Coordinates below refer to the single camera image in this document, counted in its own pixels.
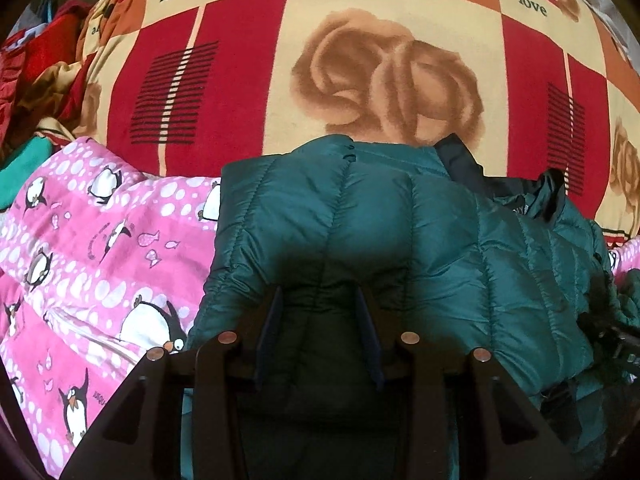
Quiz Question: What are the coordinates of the dark green puffer jacket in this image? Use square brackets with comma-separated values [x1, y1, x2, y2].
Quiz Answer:
[188, 136, 639, 476]

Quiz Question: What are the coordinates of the pink penguin bedsheet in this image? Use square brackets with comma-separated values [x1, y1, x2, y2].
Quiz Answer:
[1, 140, 220, 476]

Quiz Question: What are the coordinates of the teal green garment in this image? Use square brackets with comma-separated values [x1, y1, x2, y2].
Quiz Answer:
[0, 136, 53, 210]

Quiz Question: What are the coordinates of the red orange rose blanket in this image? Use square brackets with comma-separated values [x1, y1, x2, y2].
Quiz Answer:
[75, 0, 639, 243]

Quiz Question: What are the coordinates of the red garment pile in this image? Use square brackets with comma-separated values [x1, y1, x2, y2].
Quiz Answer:
[1, 0, 91, 160]

